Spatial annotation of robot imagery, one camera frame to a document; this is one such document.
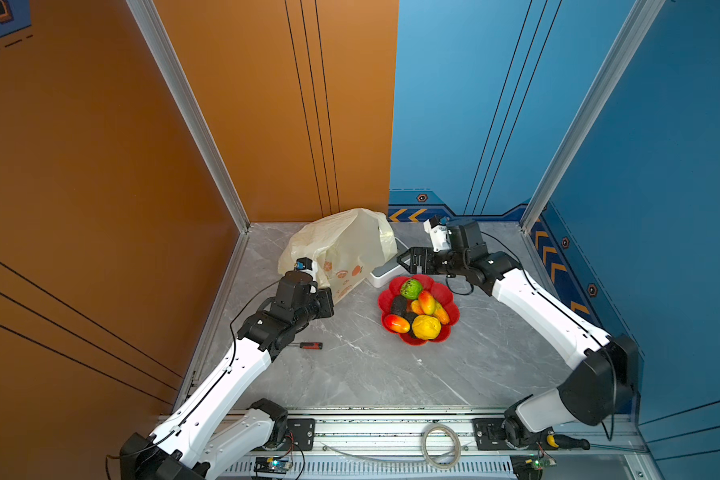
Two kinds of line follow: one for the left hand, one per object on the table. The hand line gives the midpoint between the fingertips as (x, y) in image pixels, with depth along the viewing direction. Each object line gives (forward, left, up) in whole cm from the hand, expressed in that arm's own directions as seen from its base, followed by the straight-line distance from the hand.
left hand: (333, 291), depth 78 cm
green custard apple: (+9, -23, -13) cm, 28 cm away
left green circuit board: (-36, +13, -21) cm, 44 cm away
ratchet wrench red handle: (-7, +8, -18) cm, 21 cm away
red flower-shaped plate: (+11, -33, -17) cm, 39 cm away
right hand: (+8, -20, +4) cm, 22 cm away
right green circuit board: (-34, -51, -19) cm, 64 cm away
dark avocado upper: (+5, -19, -15) cm, 24 cm away
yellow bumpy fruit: (-5, -25, -10) cm, 28 cm away
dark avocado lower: (0, -22, -14) cm, 26 cm away
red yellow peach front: (-3, -17, -12) cm, 21 cm away
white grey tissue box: (+16, -17, -13) cm, 26 cm away
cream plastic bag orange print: (+29, -1, -16) cm, 33 cm away
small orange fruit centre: (+5, -24, -16) cm, 29 cm away
